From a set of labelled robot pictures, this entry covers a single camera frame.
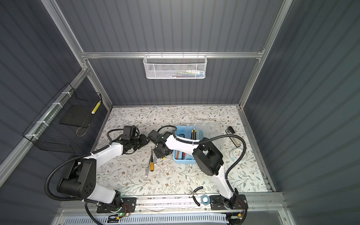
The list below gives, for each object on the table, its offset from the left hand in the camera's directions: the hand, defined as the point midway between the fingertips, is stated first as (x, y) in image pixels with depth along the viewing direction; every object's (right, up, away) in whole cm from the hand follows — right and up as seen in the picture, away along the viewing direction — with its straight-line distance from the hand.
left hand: (148, 140), depth 92 cm
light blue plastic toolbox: (+38, +7, 0) cm, 38 cm away
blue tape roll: (+35, -30, -17) cm, 49 cm away
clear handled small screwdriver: (+1, -17, -6) cm, 18 cm away
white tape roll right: (+55, -11, -8) cm, 56 cm away
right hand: (+9, -9, -2) cm, 13 cm away
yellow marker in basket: (-28, +21, -11) cm, 36 cm away
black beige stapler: (+57, +5, +8) cm, 58 cm away
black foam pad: (-34, +16, -16) cm, 41 cm away
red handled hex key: (+24, -10, -1) cm, 26 cm away
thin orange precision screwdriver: (+20, -10, -1) cm, 22 cm away
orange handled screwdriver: (+4, -15, -6) cm, 17 cm away
